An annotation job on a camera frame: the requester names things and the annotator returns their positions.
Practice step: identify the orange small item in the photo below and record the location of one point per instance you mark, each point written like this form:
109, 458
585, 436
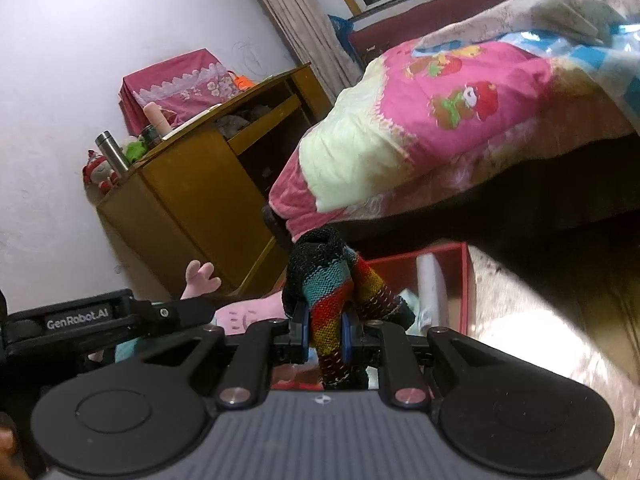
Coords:
244, 82

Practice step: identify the beige curtain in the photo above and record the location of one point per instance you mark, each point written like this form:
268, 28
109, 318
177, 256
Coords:
300, 25

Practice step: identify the red cardboard box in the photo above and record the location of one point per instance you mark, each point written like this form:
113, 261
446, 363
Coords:
455, 285

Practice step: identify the light floral blanket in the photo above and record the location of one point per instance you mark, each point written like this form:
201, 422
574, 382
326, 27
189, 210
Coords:
550, 25

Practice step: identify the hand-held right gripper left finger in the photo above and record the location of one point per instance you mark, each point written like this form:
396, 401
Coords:
301, 332

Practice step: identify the maroon padded headboard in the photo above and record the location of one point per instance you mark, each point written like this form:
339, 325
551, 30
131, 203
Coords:
425, 22

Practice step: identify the dark cup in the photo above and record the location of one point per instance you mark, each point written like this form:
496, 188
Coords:
150, 136

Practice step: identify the green plush toy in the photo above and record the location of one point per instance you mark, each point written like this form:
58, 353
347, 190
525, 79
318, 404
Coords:
135, 151

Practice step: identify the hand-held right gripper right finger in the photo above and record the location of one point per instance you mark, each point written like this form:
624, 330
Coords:
349, 337

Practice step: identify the pink cartoon quilt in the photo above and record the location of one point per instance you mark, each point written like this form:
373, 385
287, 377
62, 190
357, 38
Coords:
400, 125

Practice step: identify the blue and pink plush toy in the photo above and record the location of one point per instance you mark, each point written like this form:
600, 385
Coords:
245, 312

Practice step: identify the wooden cabinet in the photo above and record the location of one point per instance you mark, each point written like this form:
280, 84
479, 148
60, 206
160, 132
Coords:
190, 210

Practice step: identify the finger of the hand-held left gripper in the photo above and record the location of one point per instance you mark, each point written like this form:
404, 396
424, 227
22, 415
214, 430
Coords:
185, 312

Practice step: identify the grey crumpled cloth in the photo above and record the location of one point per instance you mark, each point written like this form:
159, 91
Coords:
240, 120

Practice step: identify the striped knitted sock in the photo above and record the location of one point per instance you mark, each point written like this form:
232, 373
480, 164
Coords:
325, 285

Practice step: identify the steel thermos flask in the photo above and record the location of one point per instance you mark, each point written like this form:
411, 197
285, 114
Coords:
114, 152

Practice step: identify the red and white plush doll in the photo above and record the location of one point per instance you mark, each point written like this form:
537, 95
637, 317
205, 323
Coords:
100, 172

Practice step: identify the pink cylinder candle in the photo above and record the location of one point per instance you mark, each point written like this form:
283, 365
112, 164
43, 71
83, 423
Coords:
157, 120

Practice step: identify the pink lace-trimmed cloth cover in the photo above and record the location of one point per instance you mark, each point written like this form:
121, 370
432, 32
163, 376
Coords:
175, 85

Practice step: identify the blue bag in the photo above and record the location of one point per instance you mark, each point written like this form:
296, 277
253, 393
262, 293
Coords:
342, 32

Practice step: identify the blue face mask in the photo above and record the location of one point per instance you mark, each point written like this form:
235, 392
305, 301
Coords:
415, 310

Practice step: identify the floral tablecloth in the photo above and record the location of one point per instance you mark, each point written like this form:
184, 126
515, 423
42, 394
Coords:
540, 350

